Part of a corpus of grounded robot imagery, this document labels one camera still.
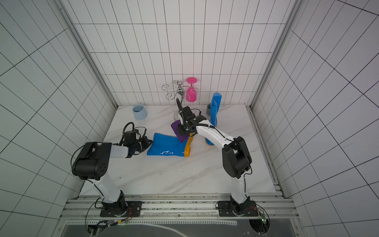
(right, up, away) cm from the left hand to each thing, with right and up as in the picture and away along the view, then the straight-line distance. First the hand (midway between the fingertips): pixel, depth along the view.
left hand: (153, 142), depth 99 cm
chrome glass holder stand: (+20, +36, -9) cm, 42 cm away
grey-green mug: (+40, +23, +11) cm, 47 cm away
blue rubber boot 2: (+41, +26, -13) cm, 50 cm away
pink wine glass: (+27, +36, +10) cm, 46 cm away
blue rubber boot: (+9, -1, -1) cm, 9 cm away
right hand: (+20, +11, -8) cm, 24 cm away
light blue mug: (-12, +21, +8) cm, 26 cm away
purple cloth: (+21, +5, -14) cm, 25 cm away
